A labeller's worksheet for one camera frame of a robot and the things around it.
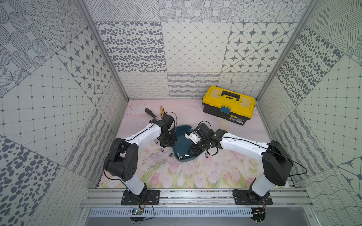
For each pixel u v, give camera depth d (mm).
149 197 731
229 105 975
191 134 764
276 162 443
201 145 713
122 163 457
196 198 761
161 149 921
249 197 661
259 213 724
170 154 890
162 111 1106
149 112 1104
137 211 716
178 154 860
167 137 748
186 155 855
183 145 871
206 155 884
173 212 701
